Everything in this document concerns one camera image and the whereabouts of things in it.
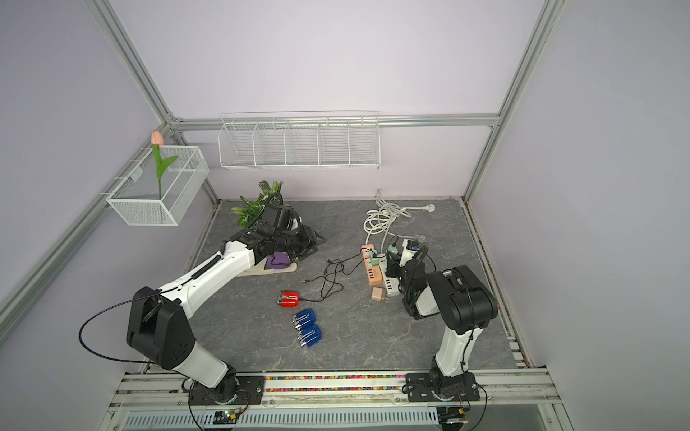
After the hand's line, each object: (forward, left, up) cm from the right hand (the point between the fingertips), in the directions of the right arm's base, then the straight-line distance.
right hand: (390, 251), depth 96 cm
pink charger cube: (-15, +5, -4) cm, 16 cm away
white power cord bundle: (+19, +2, -5) cm, 20 cm away
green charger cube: (-4, +6, -1) cm, 7 cm away
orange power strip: (-7, +6, -3) cm, 10 cm away
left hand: (-6, +22, +14) cm, 27 cm away
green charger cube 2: (-1, -1, +2) cm, 2 cm away
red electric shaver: (-16, +35, -4) cm, 39 cm away
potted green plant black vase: (+6, +39, +23) cm, 45 cm away
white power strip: (-11, 0, -3) cm, 12 cm away
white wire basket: (+3, +77, +25) cm, 81 cm away
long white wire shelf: (+34, +33, +24) cm, 53 cm away
